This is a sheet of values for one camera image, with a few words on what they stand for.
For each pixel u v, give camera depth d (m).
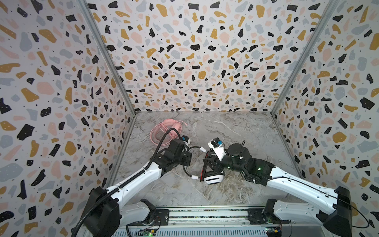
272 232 0.72
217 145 0.59
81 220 0.35
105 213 0.39
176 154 0.63
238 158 0.51
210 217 0.75
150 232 0.70
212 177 0.67
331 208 0.40
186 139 0.73
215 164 0.60
